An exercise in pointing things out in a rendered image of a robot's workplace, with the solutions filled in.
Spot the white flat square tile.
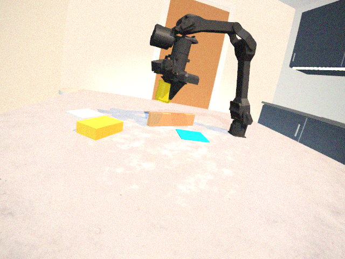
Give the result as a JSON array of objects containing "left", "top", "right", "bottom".
[{"left": 65, "top": 108, "right": 105, "bottom": 120}]

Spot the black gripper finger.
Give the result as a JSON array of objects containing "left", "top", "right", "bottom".
[
  {"left": 161, "top": 76, "right": 170, "bottom": 83},
  {"left": 169, "top": 79, "right": 187, "bottom": 100}
]

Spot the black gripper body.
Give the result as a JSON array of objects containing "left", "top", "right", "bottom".
[{"left": 154, "top": 52, "right": 199, "bottom": 85}]

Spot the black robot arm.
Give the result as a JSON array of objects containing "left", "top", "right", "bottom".
[{"left": 150, "top": 13, "right": 257, "bottom": 138}]

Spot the yellow block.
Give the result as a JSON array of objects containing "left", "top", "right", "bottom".
[{"left": 77, "top": 116, "right": 123, "bottom": 140}]

